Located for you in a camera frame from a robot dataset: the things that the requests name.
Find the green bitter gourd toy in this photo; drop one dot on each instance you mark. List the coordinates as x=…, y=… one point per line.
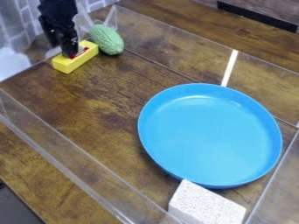
x=107, y=39

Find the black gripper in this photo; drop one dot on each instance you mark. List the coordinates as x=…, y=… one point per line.
x=57, y=18

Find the white speckled foam block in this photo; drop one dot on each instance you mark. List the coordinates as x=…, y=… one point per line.
x=200, y=206

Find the yellow block with label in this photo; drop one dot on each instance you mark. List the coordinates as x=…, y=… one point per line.
x=67, y=65

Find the round blue tray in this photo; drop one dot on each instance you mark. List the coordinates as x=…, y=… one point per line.
x=210, y=134

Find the clear acrylic enclosure wall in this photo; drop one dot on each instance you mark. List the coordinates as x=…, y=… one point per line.
x=71, y=155

